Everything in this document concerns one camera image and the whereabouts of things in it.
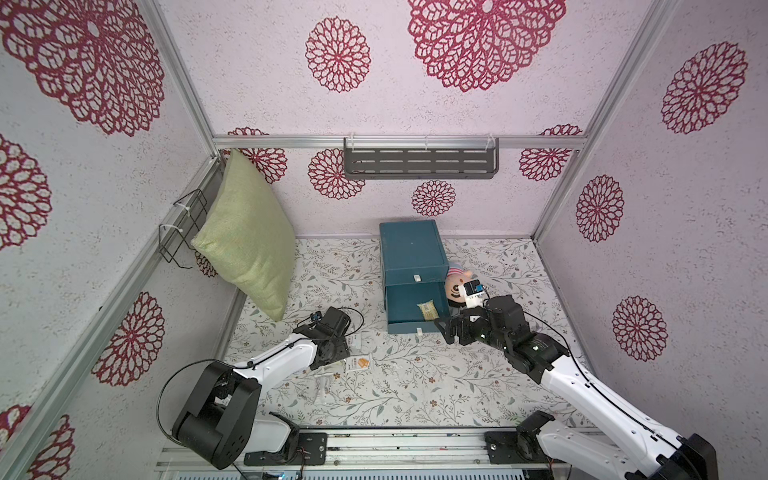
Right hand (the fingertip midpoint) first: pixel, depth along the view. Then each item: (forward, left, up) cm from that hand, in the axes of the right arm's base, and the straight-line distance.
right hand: (447, 314), depth 78 cm
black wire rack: (+15, +69, +18) cm, 72 cm away
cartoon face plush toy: (+23, -7, -13) cm, 27 cm away
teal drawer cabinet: (+14, +8, 0) cm, 16 cm away
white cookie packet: (-7, +24, -17) cm, 30 cm away
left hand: (-4, +32, -17) cm, 36 cm away
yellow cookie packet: (+7, +3, -10) cm, 12 cm away
